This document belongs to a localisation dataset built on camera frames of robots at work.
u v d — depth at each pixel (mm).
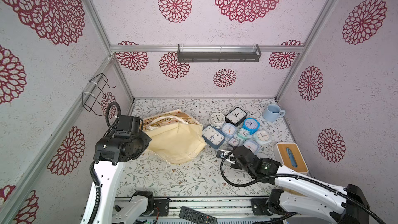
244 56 872
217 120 1030
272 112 1030
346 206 408
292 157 862
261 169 551
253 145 923
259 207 720
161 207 740
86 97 715
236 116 1062
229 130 999
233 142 947
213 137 968
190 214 702
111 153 400
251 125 1030
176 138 983
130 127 484
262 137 963
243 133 989
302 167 818
